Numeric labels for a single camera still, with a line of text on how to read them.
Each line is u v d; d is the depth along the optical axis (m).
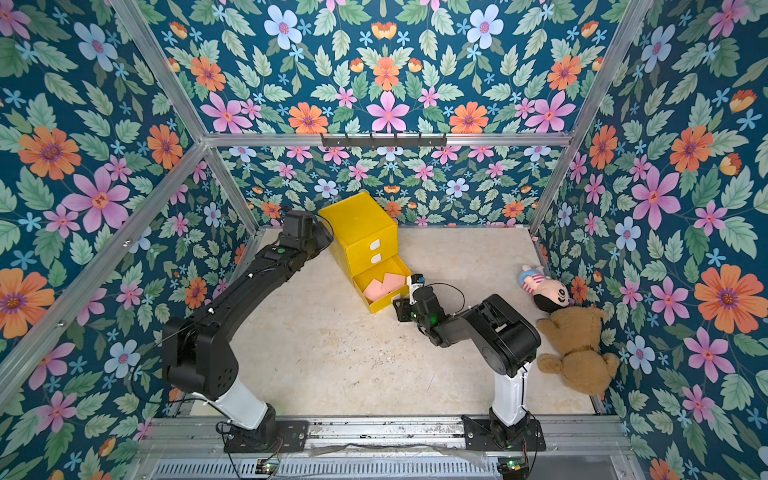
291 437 0.74
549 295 0.89
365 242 0.88
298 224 0.65
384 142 0.93
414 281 0.87
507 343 0.50
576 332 0.81
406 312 0.86
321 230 0.79
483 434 0.74
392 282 1.02
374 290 0.99
